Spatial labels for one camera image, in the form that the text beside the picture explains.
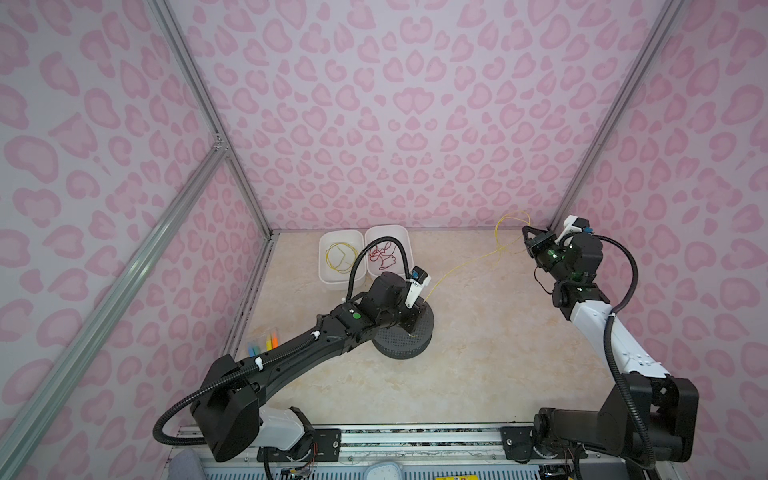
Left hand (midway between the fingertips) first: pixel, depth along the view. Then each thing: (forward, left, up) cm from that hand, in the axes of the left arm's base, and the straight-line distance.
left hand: (428, 302), depth 76 cm
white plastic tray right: (+41, +16, -16) cm, 47 cm away
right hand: (+16, -26, +12) cm, 32 cm away
